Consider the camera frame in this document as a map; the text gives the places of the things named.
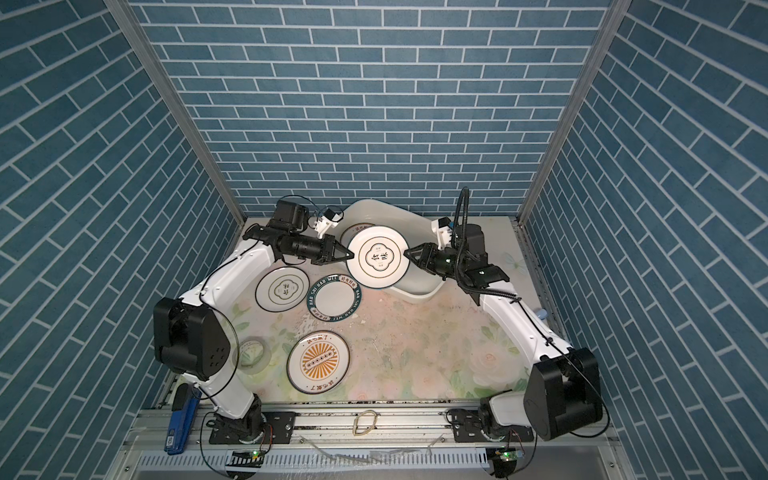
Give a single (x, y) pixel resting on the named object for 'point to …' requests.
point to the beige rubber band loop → (354, 426)
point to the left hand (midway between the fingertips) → (351, 255)
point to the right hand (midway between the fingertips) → (405, 251)
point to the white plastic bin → (419, 283)
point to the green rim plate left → (334, 297)
